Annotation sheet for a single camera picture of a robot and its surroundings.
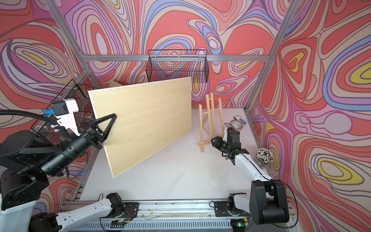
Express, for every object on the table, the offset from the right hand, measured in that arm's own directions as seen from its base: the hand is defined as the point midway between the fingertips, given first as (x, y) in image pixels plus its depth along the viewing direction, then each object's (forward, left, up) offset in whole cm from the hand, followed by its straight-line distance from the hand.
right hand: (214, 144), depth 88 cm
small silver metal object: (+26, -26, -8) cm, 38 cm away
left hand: (-17, +38, +46) cm, 62 cm away
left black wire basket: (+22, +78, +26) cm, 85 cm away
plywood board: (+37, +65, +21) cm, 78 cm away
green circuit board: (-38, +53, -10) cm, 66 cm away
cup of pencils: (-13, -23, +8) cm, 28 cm away
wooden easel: (+10, +2, +11) cm, 14 cm away
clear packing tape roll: (+21, -22, -8) cm, 31 cm away
